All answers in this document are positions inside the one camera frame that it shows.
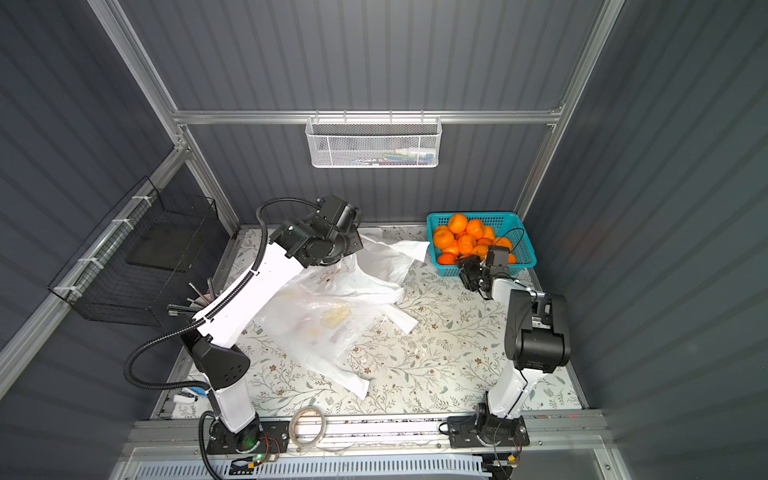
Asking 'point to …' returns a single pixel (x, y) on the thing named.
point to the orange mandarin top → (457, 223)
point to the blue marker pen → (200, 390)
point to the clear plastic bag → (316, 328)
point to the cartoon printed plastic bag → (369, 272)
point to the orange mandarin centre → (466, 243)
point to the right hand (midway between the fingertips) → (461, 263)
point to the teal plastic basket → (504, 225)
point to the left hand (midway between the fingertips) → (359, 243)
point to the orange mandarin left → (443, 237)
